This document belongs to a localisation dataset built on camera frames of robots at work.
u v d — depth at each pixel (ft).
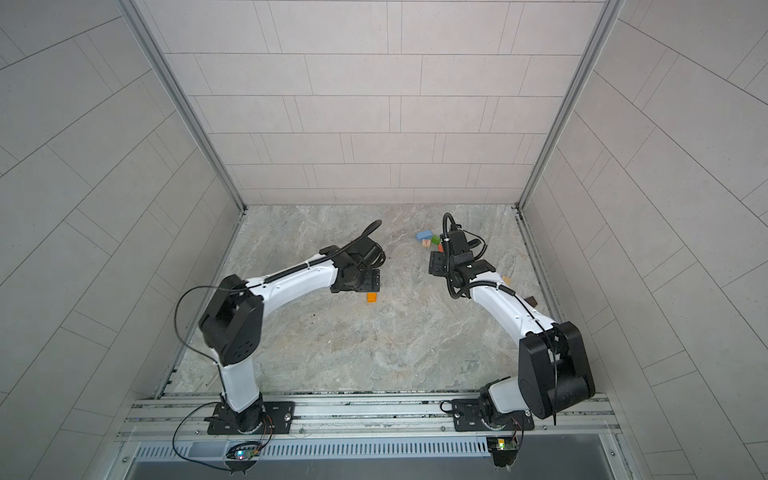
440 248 2.27
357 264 2.11
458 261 2.15
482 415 2.11
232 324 1.54
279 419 2.33
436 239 3.45
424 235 3.56
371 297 2.99
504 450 2.23
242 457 2.11
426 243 3.44
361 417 2.37
